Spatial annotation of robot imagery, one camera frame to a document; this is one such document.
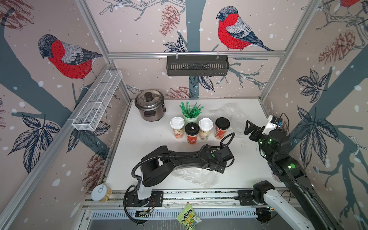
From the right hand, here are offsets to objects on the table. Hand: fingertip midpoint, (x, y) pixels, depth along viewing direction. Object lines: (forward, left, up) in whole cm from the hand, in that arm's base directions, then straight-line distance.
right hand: (254, 121), depth 71 cm
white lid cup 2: (+5, +24, -11) cm, 26 cm away
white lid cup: (+6, +41, -11) cm, 43 cm away
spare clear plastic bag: (+22, -2, -25) cm, 33 cm away
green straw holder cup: (+14, +33, -14) cm, 38 cm away
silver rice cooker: (+22, +62, -12) cm, 67 cm away
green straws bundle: (+23, +35, -16) cm, 45 cm away
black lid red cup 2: (+6, +14, -11) cm, 19 cm away
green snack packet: (-39, +33, -28) cm, 58 cm away
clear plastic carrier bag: (-21, +22, -25) cm, 40 cm away
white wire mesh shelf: (-3, +85, +3) cm, 85 cm away
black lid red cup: (+1, +32, -11) cm, 33 cm away
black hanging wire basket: (+50, +29, +1) cm, 58 cm away
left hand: (-15, +13, -23) cm, 30 cm away
